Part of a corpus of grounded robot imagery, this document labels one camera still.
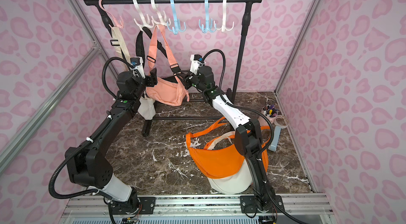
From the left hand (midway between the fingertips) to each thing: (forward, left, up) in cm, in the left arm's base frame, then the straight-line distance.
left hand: (149, 66), depth 77 cm
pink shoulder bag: (+1, -7, -18) cm, 19 cm away
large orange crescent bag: (-35, -35, -34) cm, 60 cm away
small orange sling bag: (-11, -33, -36) cm, 50 cm away
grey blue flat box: (-26, -64, -35) cm, 77 cm away
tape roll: (-11, -74, -38) cm, 84 cm away
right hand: (+2, -14, -5) cm, 15 cm away
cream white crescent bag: (-44, -43, -37) cm, 72 cm away
